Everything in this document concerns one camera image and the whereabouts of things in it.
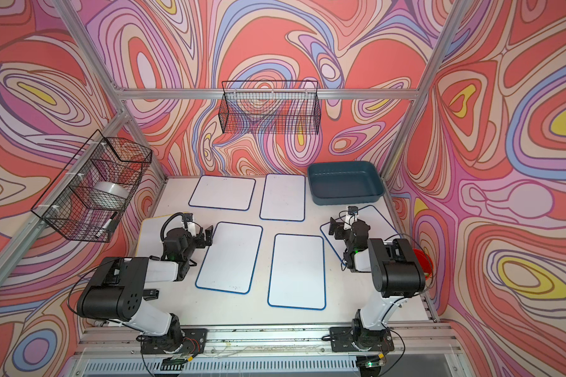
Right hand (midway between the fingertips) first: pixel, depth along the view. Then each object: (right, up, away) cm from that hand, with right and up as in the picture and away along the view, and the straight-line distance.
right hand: (343, 222), depth 97 cm
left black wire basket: (-84, +11, -27) cm, 89 cm away
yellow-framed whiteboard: (-84, -10, +4) cm, 85 cm away
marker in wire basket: (-81, 0, -26) cm, 85 cm away
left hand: (-59, -2, -3) cm, 59 cm away
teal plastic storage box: (+6, +18, +19) cm, 27 cm away
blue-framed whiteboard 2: (-25, +10, +14) cm, 31 cm away
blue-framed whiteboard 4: (-19, -18, -8) cm, 28 cm away
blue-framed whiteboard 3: (-47, -16, -5) cm, 50 cm away
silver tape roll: (-78, +13, -24) cm, 83 cm away
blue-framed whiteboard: (-55, +13, +19) cm, 60 cm away
